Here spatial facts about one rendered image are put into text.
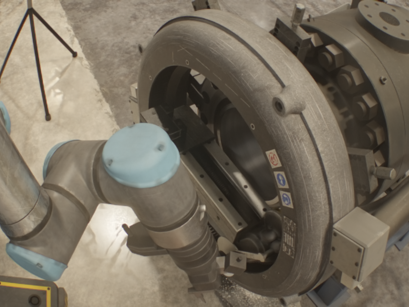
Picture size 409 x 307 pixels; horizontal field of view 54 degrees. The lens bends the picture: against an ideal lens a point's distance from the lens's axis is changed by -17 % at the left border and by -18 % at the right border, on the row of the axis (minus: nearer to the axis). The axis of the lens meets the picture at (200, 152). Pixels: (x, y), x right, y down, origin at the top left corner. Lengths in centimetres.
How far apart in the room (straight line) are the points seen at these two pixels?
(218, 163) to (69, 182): 60
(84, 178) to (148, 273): 103
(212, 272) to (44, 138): 142
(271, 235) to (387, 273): 91
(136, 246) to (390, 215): 50
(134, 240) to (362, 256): 41
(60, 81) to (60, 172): 169
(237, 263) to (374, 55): 67
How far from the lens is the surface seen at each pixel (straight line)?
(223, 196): 110
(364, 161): 86
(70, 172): 64
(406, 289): 187
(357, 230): 85
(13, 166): 52
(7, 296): 131
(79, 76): 232
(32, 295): 129
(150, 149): 57
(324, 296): 165
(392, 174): 84
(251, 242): 108
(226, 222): 109
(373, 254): 86
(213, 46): 90
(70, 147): 68
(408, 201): 97
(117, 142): 61
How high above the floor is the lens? 148
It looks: 49 degrees down
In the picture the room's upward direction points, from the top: 7 degrees clockwise
